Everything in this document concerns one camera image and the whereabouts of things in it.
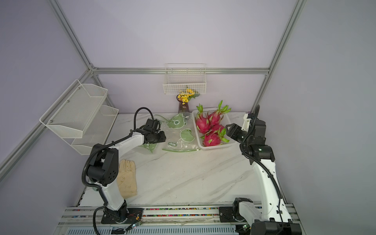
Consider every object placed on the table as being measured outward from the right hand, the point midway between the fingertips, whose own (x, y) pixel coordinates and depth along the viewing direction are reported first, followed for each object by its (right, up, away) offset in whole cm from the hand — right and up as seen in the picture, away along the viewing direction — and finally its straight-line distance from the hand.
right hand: (230, 130), depth 75 cm
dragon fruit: (-12, +7, +24) cm, 28 cm away
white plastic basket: (+4, +6, +30) cm, 31 cm away
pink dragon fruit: (-3, +10, +29) cm, 31 cm away
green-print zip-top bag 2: (-28, -1, +23) cm, 37 cm away
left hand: (-40, -6, +22) cm, 46 cm away
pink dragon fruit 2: (-1, +1, +27) cm, 27 cm away
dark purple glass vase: (-27, +16, +31) cm, 44 cm away
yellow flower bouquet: (-24, +23, +23) cm, 40 cm away
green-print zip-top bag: (-47, -11, +18) cm, 52 cm away
